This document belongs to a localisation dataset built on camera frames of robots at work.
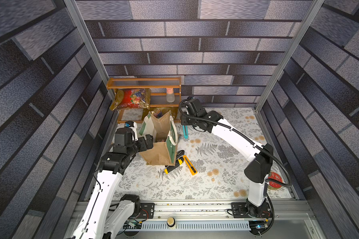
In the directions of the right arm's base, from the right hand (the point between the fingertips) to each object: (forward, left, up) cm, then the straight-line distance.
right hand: (182, 116), depth 82 cm
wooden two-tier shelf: (+26, +19, -13) cm, 35 cm away
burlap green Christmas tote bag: (-2, +12, -9) cm, 15 cm away
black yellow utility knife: (-16, +2, -24) cm, 29 cm away
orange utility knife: (-20, -6, -25) cm, 33 cm away
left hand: (-15, +18, 0) cm, 23 cm away
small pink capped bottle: (+24, +9, -5) cm, 26 cm away
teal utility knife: (-7, -2, -3) cm, 8 cm away
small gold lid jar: (-49, +4, -11) cm, 50 cm away
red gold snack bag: (+19, +35, -3) cm, 40 cm away
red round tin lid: (-29, -50, -23) cm, 62 cm away
